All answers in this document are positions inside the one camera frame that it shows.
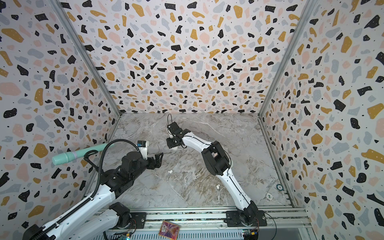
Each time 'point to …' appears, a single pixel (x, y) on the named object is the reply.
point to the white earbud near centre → (218, 186)
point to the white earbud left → (170, 171)
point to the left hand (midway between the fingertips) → (157, 151)
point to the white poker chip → (269, 196)
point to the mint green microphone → (60, 158)
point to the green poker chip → (279, 187)
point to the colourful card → (169, 230)
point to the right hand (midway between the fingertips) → (168, 140)
